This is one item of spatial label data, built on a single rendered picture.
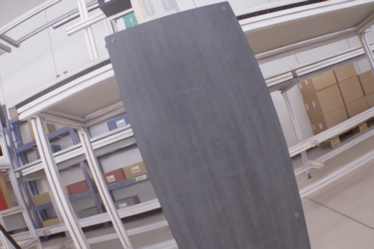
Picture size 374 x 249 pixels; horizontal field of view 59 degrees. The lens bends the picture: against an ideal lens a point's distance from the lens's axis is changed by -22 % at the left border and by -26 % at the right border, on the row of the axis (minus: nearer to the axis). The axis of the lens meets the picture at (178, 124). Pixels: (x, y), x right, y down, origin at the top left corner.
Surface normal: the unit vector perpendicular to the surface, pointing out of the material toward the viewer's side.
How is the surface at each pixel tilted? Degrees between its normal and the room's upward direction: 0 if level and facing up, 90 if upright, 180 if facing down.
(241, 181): 90
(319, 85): 90
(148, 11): 90
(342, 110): 90
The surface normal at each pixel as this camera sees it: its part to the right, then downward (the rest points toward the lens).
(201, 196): 0.05, -0.09
